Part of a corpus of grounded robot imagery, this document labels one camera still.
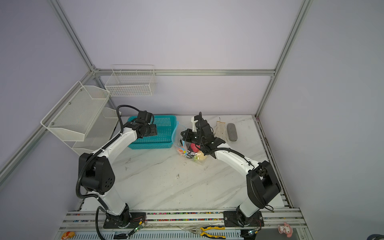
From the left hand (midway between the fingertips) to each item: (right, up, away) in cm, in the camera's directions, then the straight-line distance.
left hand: (149, 131), depth 90 cm
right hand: (+20, -1, -10) cm, 22 cm away
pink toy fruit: (+28, -10, -1) cm, 30 cm away
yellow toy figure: (-31, -48, -22) cm, 61 cm away
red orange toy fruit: (+21, -11, -10) cm, 25 cm away
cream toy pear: (+33, -16, +2) cm, 37 cm away
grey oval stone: (+55, -2, +16) cm, 58 cm away
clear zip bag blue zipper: (+24, -10, -6) cm, 27 cm away
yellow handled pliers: (+31, -48, -20) cm, 60 cm away
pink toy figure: (+71, -46, -22) cm, 87 cm away
